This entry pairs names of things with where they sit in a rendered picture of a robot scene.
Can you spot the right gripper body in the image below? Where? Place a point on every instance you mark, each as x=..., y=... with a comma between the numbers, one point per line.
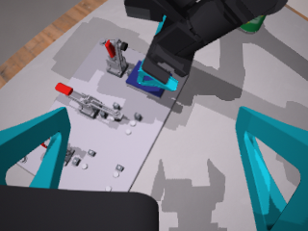
x=180, y=62

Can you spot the green drink can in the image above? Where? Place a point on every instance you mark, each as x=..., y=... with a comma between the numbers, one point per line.
x=254, y=25

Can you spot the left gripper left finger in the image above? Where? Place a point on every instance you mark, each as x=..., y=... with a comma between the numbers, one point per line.
x=18, y=141

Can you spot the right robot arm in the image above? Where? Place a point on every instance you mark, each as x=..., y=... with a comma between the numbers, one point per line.
x=210, y=19

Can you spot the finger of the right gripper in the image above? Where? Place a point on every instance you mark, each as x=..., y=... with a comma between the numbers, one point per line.
x=170, y=85
x=160, y=25

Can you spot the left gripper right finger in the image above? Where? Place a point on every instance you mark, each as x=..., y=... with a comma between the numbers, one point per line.
x=267, y=202

